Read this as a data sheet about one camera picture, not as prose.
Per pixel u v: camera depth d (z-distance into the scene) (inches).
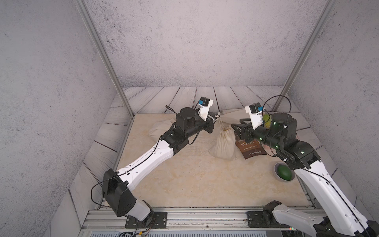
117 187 15.7
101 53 33.5
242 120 25.1
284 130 17.1
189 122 20.6
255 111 20.0
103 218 29.0
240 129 22.2
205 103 22.3
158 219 28.6
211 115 24.0
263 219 26.4
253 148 37.6
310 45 32.6
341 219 14.4
